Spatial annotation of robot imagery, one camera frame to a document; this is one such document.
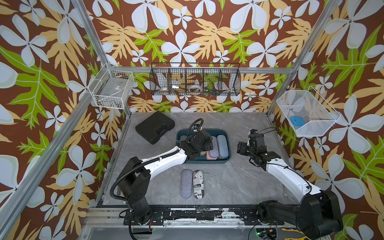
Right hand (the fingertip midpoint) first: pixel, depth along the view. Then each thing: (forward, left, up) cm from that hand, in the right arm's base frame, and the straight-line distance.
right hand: (242, 145), depth 88 cm
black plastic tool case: (+18, +58, -6) cm, 61 cm away
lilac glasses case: (-2, +16, -6) cm, 17 cm away
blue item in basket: (+7, -29, +13) cm, 33 cm away
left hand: (+1, +21, +4) cm, 21 cm away
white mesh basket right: (+10, -36, +16) cm, 40 cm away
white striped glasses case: (-20, +27, -9) cm, 35 cm away
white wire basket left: (+24, +77, +24) cm, 84 cm away
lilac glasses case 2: (-20, +33, -9) cm, 40 cm away
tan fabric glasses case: (-1, +23, -8) cm, 25 cm away
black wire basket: (+39, +28, +20) cm, 52 cm away
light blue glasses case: (+3, +11, -5) cm, 12 cm away
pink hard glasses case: (-3, +19, -9) cm, 22 cm away
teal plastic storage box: (-4, +24, -11) cm, 26 cm away
